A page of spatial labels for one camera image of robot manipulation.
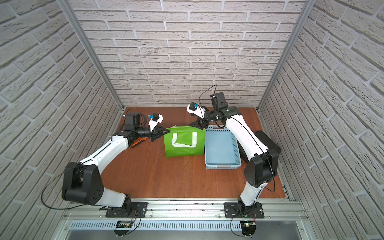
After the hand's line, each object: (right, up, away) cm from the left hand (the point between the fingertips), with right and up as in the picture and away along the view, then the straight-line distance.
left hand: (170, 128), depth 80 cm
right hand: (+13, +6, -1) cm, 15 cm away
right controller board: (+40, -48, -9) cm, 63 cm away
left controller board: (-22, -49, -8) cm, 54 cm away
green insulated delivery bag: (+8, -7, +4) cm, 11 cm away
